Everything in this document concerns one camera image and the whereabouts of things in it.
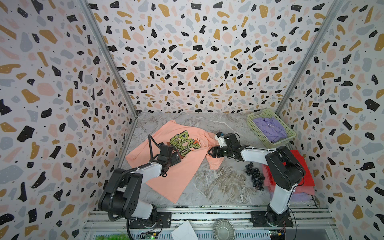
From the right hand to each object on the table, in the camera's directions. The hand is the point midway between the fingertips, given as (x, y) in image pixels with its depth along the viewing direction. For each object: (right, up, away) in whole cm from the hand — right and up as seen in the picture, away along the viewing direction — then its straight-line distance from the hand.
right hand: (210, 148), depth 94 cm
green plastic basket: (+47, +24, +23) cm, 58 cm away
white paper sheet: (-13, -34, -27) cm, 45 cm away
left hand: (-23, -5, -1) cm, 24 cm away
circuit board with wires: (-30, -37, -24) cm, 54 cm away
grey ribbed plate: (+6, -36, -23) cm, 43 cm away
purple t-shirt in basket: (+46, +13, +15) cm, 51 cm away
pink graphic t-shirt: (-12, +2, +7) cm, 14 cm away
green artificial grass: (-44, -35, -28) cm, 63 cm away
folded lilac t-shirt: (+46, -24, -14) cm, 54 cm away
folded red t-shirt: (+53, -16, -12) cm, 57 cm away
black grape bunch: (+25, -15, -12) cm, 32 cm away
